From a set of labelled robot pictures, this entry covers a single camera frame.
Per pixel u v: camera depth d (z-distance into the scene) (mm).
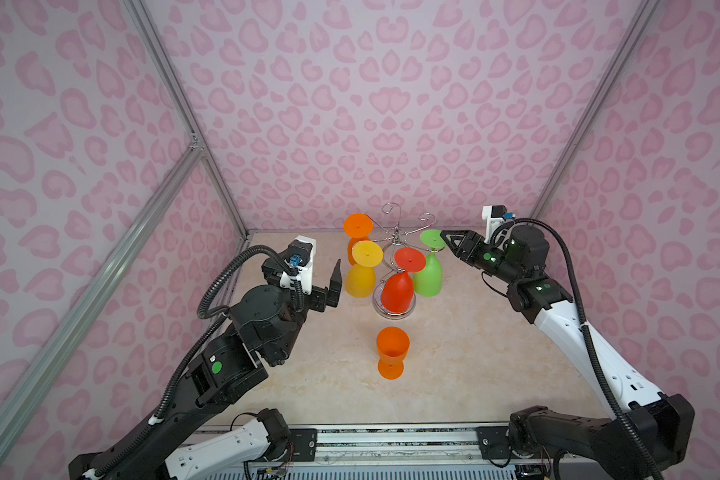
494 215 652
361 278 766
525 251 532
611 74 785
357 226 769
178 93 811
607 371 424
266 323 370
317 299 499
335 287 517
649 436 379
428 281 770
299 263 436
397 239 764
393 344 775
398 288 739
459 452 725
